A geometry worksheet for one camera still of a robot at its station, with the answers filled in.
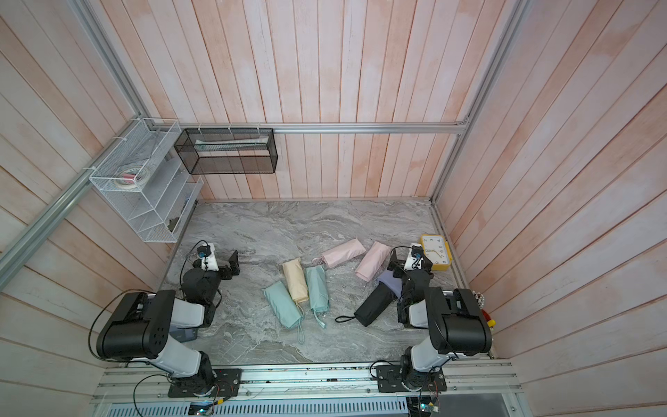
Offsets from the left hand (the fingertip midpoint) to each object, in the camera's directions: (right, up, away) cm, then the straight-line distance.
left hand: (226, 253), depth 92 cm
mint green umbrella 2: (+34, -13, -3) cm, 36 cm away
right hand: (+66, +2, -1) cm, 66 cm away
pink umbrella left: (+42, -1, +7) cm, 42 cm away
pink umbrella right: (+54, -4, +6) cm, 55 cm away
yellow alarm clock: (+80, 0, +7) cm, 80 cm away
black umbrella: (+53, -18, -5) cm, 56 cm away
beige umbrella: (+26, -9, -1) cm, 27 cm away
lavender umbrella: (+59, -9, -8) cm, 61 cm away
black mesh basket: (+2, +37, -2) cm, 37 cm away
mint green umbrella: (+22, -17, -7) cm, 29 cm away
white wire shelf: (-15, +15, -13) cm, 25 cm away
